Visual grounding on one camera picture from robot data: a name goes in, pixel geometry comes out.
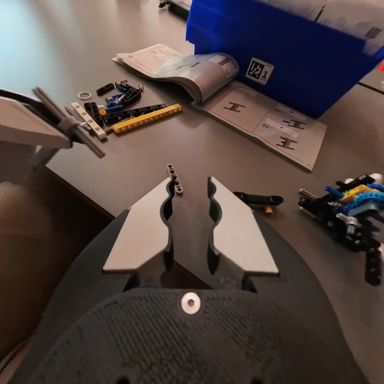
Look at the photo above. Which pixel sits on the long yellow lego beam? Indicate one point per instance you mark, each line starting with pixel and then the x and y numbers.
pixel 147 119

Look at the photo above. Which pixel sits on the tan lego pin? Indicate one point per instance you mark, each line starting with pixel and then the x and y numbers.
pixel 268 210

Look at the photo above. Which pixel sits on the blue lego pin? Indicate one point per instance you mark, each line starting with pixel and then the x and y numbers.
pixel 121 88

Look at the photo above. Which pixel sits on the red object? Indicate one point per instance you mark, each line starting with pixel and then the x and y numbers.
pixel 381 67

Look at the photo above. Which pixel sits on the lego instruction booklet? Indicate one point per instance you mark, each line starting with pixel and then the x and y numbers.
pixel 264 120

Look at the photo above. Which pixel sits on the grey lego axle assembly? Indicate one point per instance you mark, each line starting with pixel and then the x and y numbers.
pixel 70 126

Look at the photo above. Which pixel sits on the short black lego beam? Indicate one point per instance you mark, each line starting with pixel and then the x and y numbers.
pixel 105 89

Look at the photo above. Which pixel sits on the small dark grey lego beam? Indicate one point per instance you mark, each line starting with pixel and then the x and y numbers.
pixel 175 181

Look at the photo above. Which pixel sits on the multicoloured lego assembly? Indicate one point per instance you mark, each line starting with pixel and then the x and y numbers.
pixel 345 216

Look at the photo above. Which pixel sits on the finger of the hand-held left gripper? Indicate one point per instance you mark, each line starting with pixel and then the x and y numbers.
pixel 30 123

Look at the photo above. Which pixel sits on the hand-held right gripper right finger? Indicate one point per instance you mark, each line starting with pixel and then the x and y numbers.
pixel 243 237

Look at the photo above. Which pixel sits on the blue lego connector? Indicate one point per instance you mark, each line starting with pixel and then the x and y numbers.
pixel 113 102

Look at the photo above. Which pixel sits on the blue storage bin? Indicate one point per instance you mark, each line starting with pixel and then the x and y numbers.
pixel 300 60

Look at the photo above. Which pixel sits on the black angled lego beam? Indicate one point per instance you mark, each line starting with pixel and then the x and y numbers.
pixel 135 111

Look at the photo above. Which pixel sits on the black ribbed lego piece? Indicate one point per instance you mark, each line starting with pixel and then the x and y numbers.
pixel 258 199

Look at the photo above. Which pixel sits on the black curved lego panel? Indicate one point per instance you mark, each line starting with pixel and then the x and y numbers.
pixel 132 97

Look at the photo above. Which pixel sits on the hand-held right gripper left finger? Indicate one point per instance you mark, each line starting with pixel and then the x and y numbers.
pixel 141 237

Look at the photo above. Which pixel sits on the white lego beam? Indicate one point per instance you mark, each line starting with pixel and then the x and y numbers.
pixel 90 123

